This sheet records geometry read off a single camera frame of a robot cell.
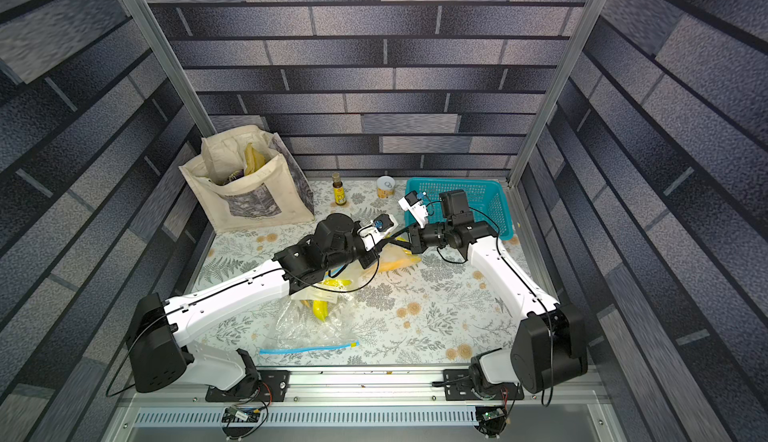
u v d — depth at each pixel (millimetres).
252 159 947
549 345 400
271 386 739
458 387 726
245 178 839
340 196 1088
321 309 835
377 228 607
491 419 723
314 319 844
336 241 549
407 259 815
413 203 694
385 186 1103
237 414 708
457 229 617
